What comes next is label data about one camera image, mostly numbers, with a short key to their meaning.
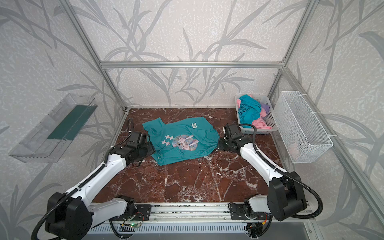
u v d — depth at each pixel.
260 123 1.04
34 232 0.36
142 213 0.72
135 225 0.70
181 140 1.02
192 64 0.94
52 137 0.64
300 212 0.43
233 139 0.65
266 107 1.11
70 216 0.39
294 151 0.73
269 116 1.07
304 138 0.61
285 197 0.41
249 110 1.05
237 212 0.73
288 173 0.44
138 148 0.63
